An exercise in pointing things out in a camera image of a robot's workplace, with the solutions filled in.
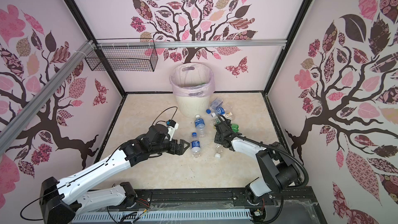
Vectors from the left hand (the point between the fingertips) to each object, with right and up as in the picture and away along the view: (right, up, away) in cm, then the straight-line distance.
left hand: (182, 146), depth 74 cm
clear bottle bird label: (+27, +14, +26) cm, 40 cm away
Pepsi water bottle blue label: (+6, -3, +13) cm, 14 cm away
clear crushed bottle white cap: (+19, -6, +13) cm, 24 cm away
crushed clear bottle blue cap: (+20, +22, +33) cm, 44 cm away
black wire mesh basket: (-39, +52, +21) cm, 68 cm away
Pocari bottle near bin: (+22, +17, +28) cm, 39 cm away
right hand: (+20, +2, +19) cm, 28 cm away
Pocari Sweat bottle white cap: (+8, +9, +23) cm, 25 cm away
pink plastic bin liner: (+2, +38, +33) cm, 51 cm away
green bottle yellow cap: (+10, +32, +8) cm, 34 cm away
